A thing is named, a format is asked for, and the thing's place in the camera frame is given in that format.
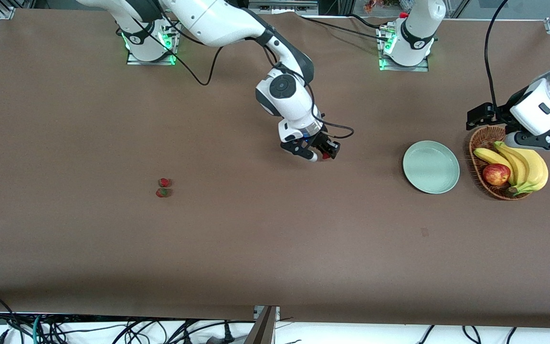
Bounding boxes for silver metal frame box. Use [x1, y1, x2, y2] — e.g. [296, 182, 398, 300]
[249, 0, 318, 15]

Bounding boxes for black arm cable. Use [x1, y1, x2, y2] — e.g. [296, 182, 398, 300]
[484, 0, 550, 108]
[158, 10, 355, 140]

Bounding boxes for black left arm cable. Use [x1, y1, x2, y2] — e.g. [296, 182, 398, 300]
[484, 0, 550, 108]

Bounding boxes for pale green round plate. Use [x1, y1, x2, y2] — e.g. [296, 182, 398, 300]
[402, 140, 460, 194]

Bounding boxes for red apple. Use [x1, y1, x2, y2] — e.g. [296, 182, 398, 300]
[483, 163, 511, 186]

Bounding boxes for brown wicker basket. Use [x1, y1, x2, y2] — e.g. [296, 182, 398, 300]
[469, 126, 538, 201]

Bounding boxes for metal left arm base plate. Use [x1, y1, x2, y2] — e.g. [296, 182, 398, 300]
[378, 26, 430, 72]

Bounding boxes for black cables on table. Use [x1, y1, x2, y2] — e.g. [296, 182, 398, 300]
[299, 13, 391, 42]

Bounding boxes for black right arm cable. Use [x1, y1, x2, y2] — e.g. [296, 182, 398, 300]
[158, 10, 355, 140]

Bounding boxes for orange colourful background object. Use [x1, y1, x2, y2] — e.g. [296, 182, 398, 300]
[363, 0, 402, 13]

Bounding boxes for black floor cable bundle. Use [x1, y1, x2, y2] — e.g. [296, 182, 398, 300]
[0, 291, 256, 344]
[418, 325, 519, 344]

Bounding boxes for brown table cover sheet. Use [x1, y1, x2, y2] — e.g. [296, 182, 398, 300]
[0, 9, 550, 330]

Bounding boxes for yellow banana bunch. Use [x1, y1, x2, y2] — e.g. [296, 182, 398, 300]
[474, 140, 549, 196]

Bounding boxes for aluminium corner bracket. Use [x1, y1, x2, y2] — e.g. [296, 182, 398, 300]
[0, 0, 34, 20]

